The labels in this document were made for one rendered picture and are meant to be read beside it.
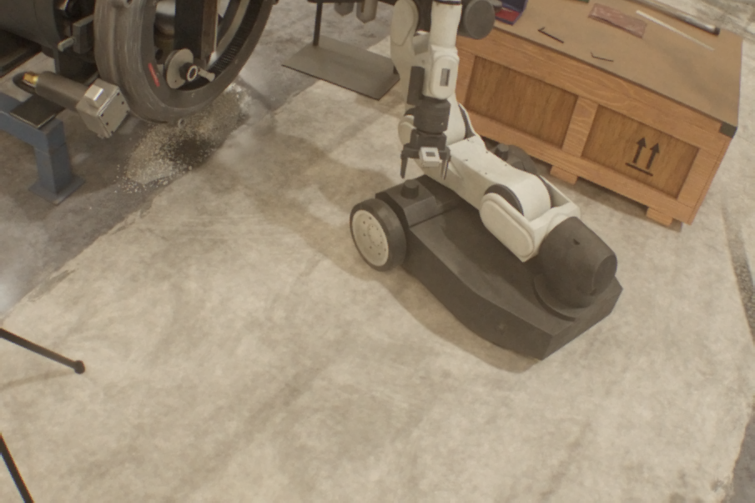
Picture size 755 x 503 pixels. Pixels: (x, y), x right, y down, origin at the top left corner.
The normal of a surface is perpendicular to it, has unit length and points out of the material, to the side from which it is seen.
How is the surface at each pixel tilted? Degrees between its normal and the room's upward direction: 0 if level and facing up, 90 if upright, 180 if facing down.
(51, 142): 90
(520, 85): 90
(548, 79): 90
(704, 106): 0
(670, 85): 0
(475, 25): 71
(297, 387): 0
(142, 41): 90
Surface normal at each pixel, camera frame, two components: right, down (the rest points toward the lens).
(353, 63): 0.13, -0.72
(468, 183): -0.80, 0.33
